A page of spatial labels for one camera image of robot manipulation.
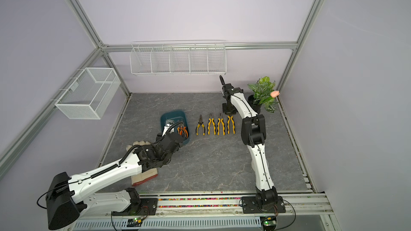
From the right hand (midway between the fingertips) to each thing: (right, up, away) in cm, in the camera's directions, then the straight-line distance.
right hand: (229, 111), depth 105 cm
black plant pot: (+12, +5, -15) cm, 20 cm away
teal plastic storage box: (-36, -3, +2) cm, 36 cm away
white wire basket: (-78, +9, -21) cm, 81 cm away
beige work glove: (-45, -32, -24) cm, 61 cm away
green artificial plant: (+17, +13, -14) cm, 25 cm away
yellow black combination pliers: (-6, -6, -1) cm, 8 cm away
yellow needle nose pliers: (-19, -7, 0) cm, 21 cm away
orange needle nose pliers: (-30, -12, -6) cm, 33 cm away
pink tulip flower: (+20, +10, -24) cm, 33 cm away
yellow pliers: (+2, -8, -4) cm, 10 cm away
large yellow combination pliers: (-12, -5, 0) cm, 13 cm away
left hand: (-32, -11, -27) cm, 43 cm away
